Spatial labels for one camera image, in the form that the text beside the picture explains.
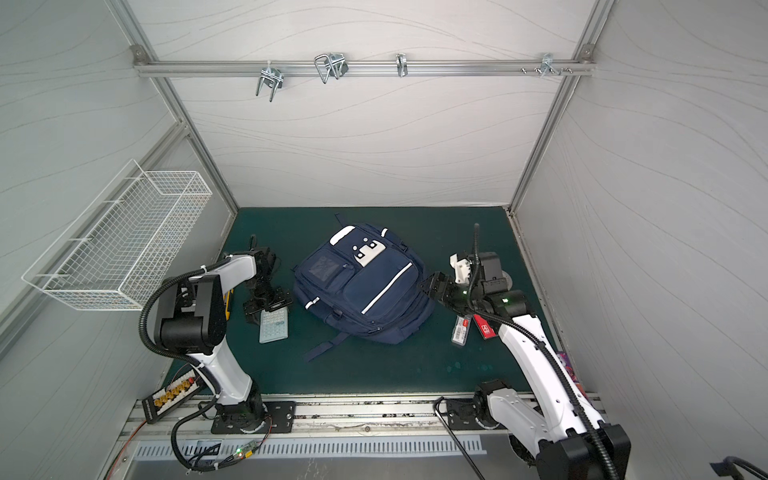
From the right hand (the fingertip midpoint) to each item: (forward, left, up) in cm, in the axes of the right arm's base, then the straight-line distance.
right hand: (434, 284), depth 76 cm
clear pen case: (-4, -9, -18) cm, 20 cm away
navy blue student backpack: (+6, +20, -11) cm, 24 cm away
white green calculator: (-6, +46, -17) cm, 50 cm away
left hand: (-1, +46, -18) cm, 50 cm away
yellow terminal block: (-24, +65, -16) cm, 71 cm away
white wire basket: (-4, +75, +13) cm, 76 cm away
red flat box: (-4, -16, -17) cm, 24 cm away
